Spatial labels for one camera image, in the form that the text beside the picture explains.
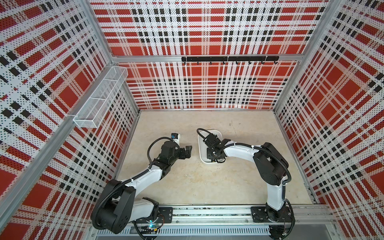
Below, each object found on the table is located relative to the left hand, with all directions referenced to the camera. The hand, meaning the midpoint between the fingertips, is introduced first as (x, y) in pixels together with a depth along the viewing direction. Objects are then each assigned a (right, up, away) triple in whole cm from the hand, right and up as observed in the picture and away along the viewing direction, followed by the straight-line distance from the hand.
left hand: (185, 148), depth 88 cm
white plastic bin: (+10, 0, +4) cm, 11 cm away
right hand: (+16, -5, +6) cm, 18 cm away
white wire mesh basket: (-59, +22, +2) cm, 63 cm away
